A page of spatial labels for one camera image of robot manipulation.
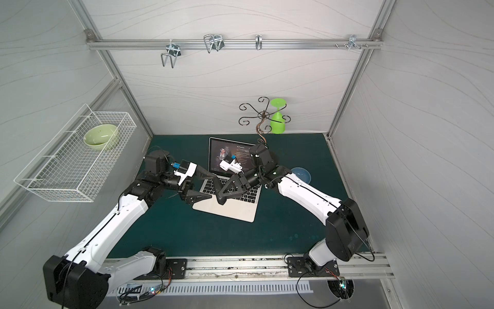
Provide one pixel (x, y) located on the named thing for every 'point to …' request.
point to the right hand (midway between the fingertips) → (219, 198)
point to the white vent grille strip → (212, 287)
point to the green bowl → (98, 136)
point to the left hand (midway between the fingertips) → (213, 187)
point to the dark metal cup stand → (263, 115)
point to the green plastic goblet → (277, 123)
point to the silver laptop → (228, 160)
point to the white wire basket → (67, 168)
